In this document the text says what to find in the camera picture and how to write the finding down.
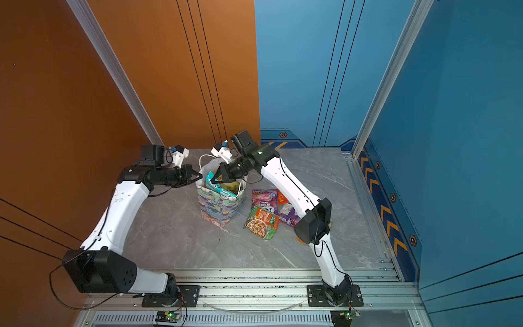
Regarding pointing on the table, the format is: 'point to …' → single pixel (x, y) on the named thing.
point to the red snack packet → (281, 199)
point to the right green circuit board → (350, 314)
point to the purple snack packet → (288, 214)
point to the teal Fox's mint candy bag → (216, 187)
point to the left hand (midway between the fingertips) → (201, 173)
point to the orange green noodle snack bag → (261, 223)
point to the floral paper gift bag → (219, 202)
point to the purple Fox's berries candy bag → (267, 199)
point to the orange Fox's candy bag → (300, 240)
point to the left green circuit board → (167, 317)
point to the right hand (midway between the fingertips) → (212, 181)
